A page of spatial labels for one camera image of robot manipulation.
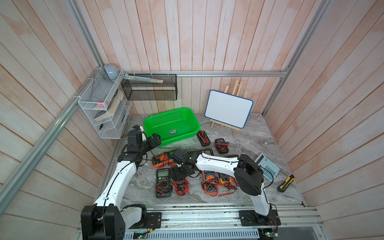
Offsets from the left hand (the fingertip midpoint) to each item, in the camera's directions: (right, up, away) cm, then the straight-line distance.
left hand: (155, 141), depth 84 cm
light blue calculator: (+67, -13, +9) cm, 68 cm away
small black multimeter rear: (+30, 0, +19) cm, 35 cm away
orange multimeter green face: (+2, -12, +7) cm, 14 cm away
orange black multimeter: (+31, -23, -2) cm, 39 cm away
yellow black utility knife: (+73, -26, -1) cm, 77 cm away
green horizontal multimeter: (+33, -8, +14) cm, 37 cm away
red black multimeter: (+16, -24, -4) cm, 29 cm away
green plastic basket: (+6, +9, +30) cm, 32 cm away
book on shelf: (-23, +20, -2) cm, 31 cm away
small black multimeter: (+41, -4, +15) cm, 44 cm away
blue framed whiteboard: (+46, +20, +15) cm, 52 cm away
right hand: (+12, -21, +3) cm, 24 cm away
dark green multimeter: (+5, -24, -2) cm, 24 cm away
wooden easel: (+50, +32, +9) cm, 60 cm away
